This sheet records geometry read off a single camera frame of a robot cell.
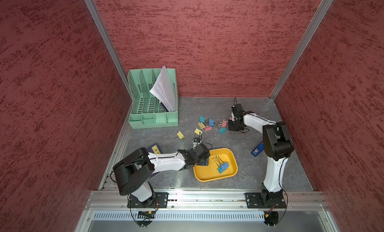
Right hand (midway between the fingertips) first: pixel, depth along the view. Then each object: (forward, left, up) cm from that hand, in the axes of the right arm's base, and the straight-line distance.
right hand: (232, 129), depth 102 cm
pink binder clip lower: (0, +17, +1) cm, 17 cm away
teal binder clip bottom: (-26, +11, +3) cm, 29 cm away
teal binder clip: (+9, +21, +1) cm, 22 cm away
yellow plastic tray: (-29, +18, 0) cm, 34 cm away
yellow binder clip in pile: (+2, +22, +2) cm, 22 cm away
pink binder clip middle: (+4, +5, +1) cm, 6 cm away
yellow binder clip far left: (-5, +36, +1) cm, 36 cm away
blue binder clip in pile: (+5, +14, +2) cm, 15 cm away
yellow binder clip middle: (-3, +24, +2) cm, 24 cm away
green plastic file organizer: (+17, +63, +2) cm, 65 cm away
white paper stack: (+17, +45, +23) cm, 54 cm away
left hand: (-22, +23, +1) cm, 32 cm away
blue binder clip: (-26, +11, +3) cm, 28 cm away
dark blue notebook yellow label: (-14, +52, +2) cm, 54 cm away
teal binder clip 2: (-1, +7, +1) cm, 7 cm away
